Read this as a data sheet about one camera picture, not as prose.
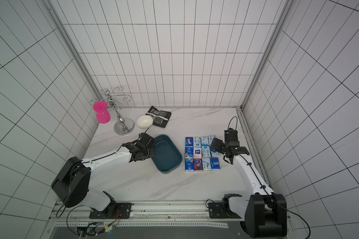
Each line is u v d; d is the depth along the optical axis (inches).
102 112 31.8
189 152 36.3
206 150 36.3
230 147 23.9
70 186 16.7
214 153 36.1
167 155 37.9
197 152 36.3
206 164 34.3
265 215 15.4
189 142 37.7
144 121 42.3
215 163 34.4
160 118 43.4
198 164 34.1
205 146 37.3
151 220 28.2
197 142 38.0
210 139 38.4
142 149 26.2
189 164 33.9
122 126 41.9
